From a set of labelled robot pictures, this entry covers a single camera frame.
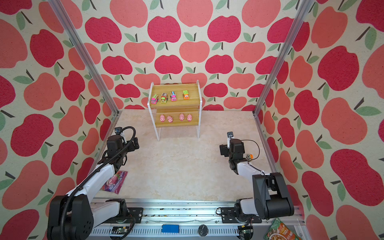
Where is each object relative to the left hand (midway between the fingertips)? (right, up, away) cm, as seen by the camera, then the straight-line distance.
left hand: (130, 140), depth 87 cm
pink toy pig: (+23, +13, +6) cm, 27 cm away
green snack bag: (+77, -41, -18) cm, 89 cm away
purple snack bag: (-7, -24, -5) cm, 26 cm away
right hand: (+62, -4, +5) cm, 63 cm away
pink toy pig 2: (+18, +14, +6) cm, 23 cm away
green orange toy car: (+73, -11, +6) cm, 74 cm away
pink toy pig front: (+35, +14, +6) cm, 38 cm away
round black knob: (+41, -36, -25) cm, 60 cm away
